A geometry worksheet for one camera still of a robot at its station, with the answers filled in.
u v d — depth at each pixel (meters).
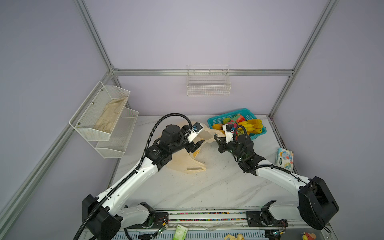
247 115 1.11
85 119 0.68
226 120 1.05
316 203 0.42
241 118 1.08
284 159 0.90
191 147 0.63
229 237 0.68
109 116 0.79
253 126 1.00
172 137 0.52
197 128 0.58
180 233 0.69
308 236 0.67
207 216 0.76
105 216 0.37
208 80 0.95
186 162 0.83
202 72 0.93
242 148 0.60
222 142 0.73
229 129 0.68
